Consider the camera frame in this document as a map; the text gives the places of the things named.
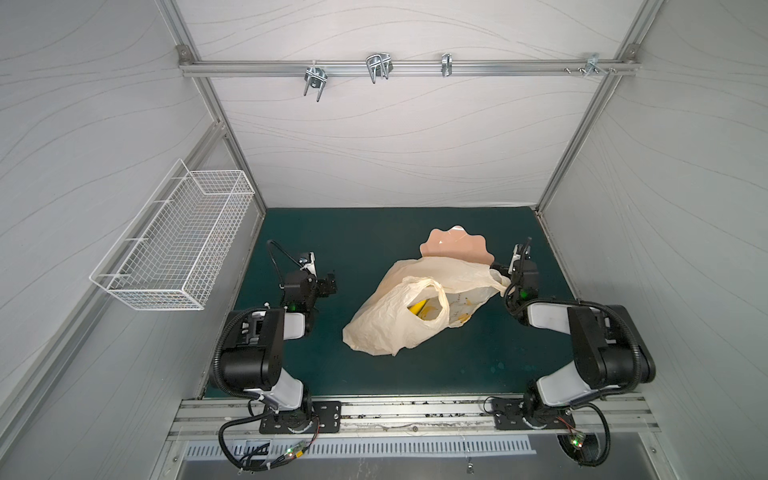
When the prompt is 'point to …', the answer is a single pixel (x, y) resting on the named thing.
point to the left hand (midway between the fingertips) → (323, 266)
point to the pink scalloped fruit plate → (456, 242)
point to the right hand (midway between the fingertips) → (517, 259)
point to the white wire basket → (174, 252)
